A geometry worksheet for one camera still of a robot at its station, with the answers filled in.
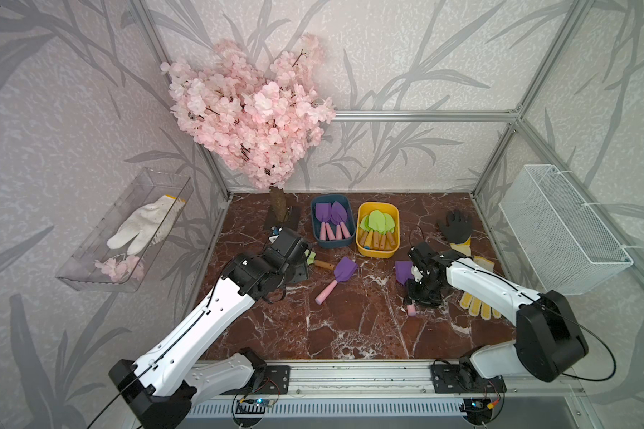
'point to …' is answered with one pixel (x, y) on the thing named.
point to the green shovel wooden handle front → (364, 227)
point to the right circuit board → (478, 407)
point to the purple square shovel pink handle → (344, 271)
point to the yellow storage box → (364, 209)
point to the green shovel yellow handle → (368, 239)
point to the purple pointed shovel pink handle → (344, 216)
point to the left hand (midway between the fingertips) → (299, 269)
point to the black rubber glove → (456, 225)
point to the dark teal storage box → (347, 203)
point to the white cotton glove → (150, 224)
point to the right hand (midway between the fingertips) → (408, 301)
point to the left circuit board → (254, 406)
